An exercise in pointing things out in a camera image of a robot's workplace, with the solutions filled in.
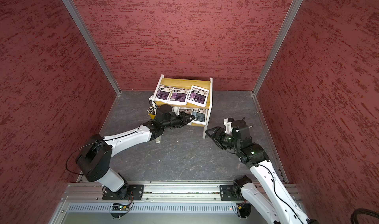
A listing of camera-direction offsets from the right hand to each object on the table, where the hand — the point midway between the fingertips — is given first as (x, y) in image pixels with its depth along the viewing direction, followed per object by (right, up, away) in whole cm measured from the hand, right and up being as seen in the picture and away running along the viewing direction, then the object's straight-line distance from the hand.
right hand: (206, 137), depth 71 cm
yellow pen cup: (-35, +8, +27) cm, 45 cm away
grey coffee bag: (-2, +10, +11) cm, 15 cm away
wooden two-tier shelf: (-10, +27, +6) cm, 30 cm away
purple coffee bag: (-22, +22, +2) cm, 31 cm away
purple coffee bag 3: (-4, +21, +2) cm, 21 cm away
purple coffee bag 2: (-14, +20, +1) cm, 25 cm away
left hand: (-6, +8, +9) cm, 13 cm away
